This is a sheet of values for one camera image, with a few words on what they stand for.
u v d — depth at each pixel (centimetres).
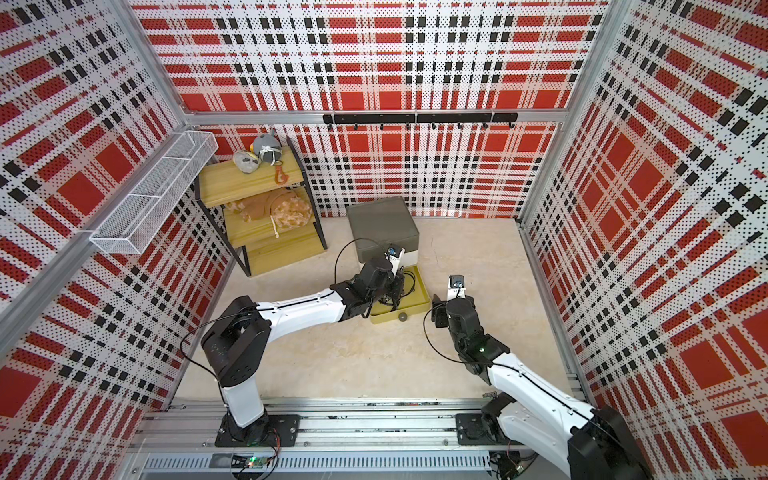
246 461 69
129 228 69
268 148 86
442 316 74
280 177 86
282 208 88
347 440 73
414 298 93
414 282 93
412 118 88
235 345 47
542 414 45
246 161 84
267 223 94
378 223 92
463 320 60
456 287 70
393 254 77
